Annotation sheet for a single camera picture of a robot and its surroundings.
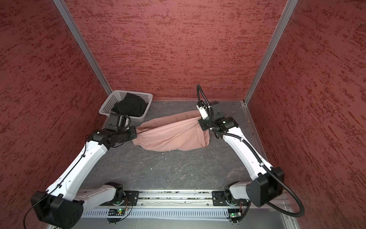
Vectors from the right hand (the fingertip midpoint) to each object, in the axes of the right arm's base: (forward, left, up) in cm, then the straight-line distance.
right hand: (203, 121), depth 80 cm
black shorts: (+26, +52, -13) cm, 60 cm away
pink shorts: (-5, +15, -3) cm, 16 cm away
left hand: (-6, +40, -4) cm, 40 cm away
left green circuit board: (-40, +47, -23) cm, 66 cm away
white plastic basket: (+38, +68, -14) cm, 79 cm away
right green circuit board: (-42, -13, -23) cm, 50 cm away
